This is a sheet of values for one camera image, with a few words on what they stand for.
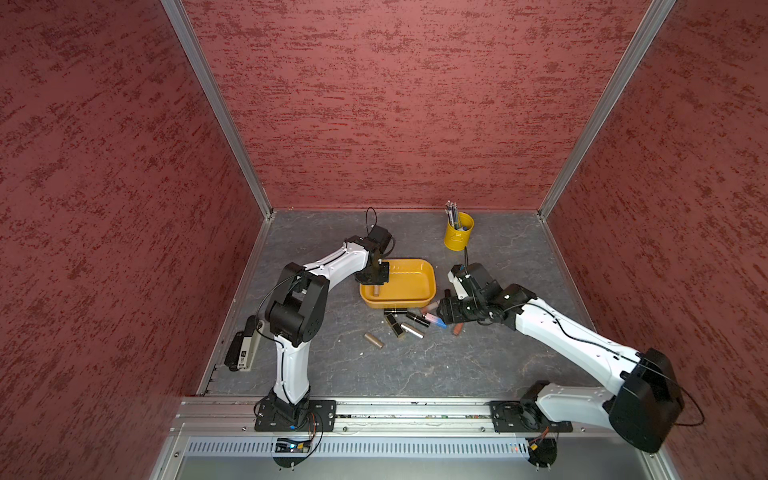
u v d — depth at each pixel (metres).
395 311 0.92
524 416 0.66
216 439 0.71
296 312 0.52
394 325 0.89
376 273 0.84
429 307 0.90
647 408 0.41
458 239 1.04
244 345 0.81
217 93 0.86
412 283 1.00
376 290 0.95
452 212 1.00
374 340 0.87
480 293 0.62
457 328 0.89
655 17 0.71
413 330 0.88
